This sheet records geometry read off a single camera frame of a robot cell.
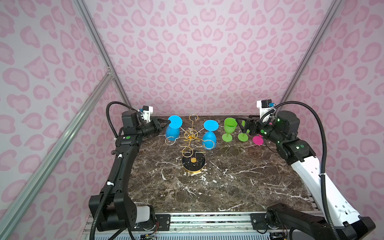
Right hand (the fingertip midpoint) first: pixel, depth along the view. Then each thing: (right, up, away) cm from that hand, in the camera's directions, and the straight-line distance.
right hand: (243, 116), depth 66 cm
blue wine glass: (-14, -11, +14) cm, 23 cm away
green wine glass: (+13, -12, +41) cm, 44 cm away
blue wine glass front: (-34, -7, +16) cm, 38 cm away
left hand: (-33, -1, +7) cm, 34 cm away
